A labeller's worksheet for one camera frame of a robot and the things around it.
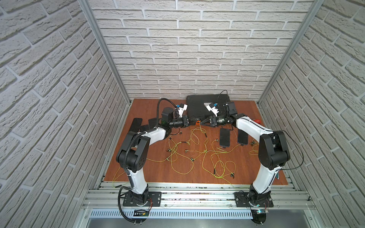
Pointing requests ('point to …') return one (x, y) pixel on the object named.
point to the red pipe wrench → (257, 120)
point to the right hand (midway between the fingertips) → (203, 124)
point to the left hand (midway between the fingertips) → (199, 120)
